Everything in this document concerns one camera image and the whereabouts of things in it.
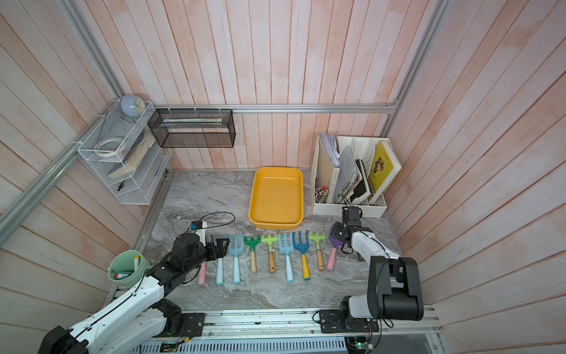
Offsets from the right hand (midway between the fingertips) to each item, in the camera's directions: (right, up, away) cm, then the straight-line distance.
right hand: (342, 229), depth 94 cm
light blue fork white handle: (-46, -9, -4) cm, 46 cm away
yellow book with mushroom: (+17, +27, -2) cm, 32 cm away
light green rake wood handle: (-31, -10, -5) cm, 33 cm away
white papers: (-6, +37, -4) cm, 37 cm away
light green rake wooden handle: (-10, -4, +1) cm, 11 cm away
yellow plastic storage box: (-29, +12, +11) cm, 33 cm away
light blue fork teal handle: (-51, -13, -8) cm, 53 cm away
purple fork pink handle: (-54, -11, -20) cm, 59 cm away
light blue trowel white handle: (-24, -8, -3) cm, 25 cm away
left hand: (-50, -4, -10) cm, 52 cm away
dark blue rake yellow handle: (-17, -8, -2) cm, 19 cm away
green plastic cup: (-82, -11, -17) cm, 84 cm away
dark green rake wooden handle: (-39, -5, -1) cm, 39 cm away
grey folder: (+3, +25, +1) cm, 25 cm away
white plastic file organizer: (-9, +24, -5) cm, 26 cm away
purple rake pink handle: (-4, -4, -6) cm, 9 cm away
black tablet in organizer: (+10, +18, +1) cm, 20 cm away
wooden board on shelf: (-81, +29, -13) cm, 87 cm away
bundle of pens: (-10, +16, -6) cm, 20 cm away
